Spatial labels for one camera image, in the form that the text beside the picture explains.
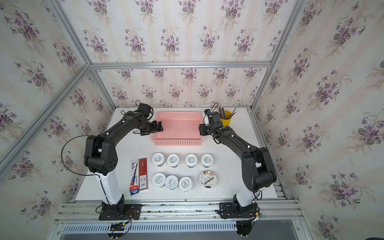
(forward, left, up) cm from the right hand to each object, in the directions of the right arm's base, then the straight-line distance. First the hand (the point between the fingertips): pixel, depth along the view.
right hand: (204, 126), depth 92 cm
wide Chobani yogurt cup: (-30, -1, -8) cm, 31 cm away
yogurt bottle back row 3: (-19, +8, -6) cm, 22 cm away
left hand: (-1, +30, -3) cm, 30 cm away
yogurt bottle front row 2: (-32, +18, -6) cm, 37 cm away
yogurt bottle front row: (-31, +25, -6) cm, 40 cm away
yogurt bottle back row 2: (-20, +18, -6) cm, 28 cm away
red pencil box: (-26, +36, -11) cm, 46 cm away
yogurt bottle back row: (-19, +27, -7) cm, 34 cm away
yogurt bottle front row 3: (-33, +11, -7) cm, 35 cm away
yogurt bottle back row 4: (-20, -1, -6) cm, 21 cm away
